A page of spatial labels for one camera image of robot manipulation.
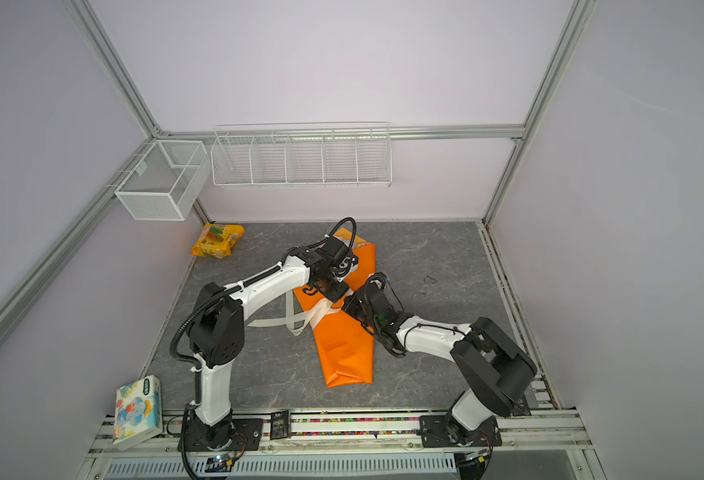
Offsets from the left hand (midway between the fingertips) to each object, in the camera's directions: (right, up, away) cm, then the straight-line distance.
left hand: (338, 294), depth 90 cm
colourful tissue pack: (-47, -26, -18) cm, 57 cm away
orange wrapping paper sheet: (+3, -14, -4) cm, 15 cm away
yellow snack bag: (-47, +17, +18) cm, 53 cm away
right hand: (+1, -1, -3) cm, 4 cm away
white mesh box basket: (-58, +37, +9) cm, 69 cm away
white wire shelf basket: (-12, +45, +7) cm, 47 cm away
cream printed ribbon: (-13, -10, +2) cm, 16 cm away
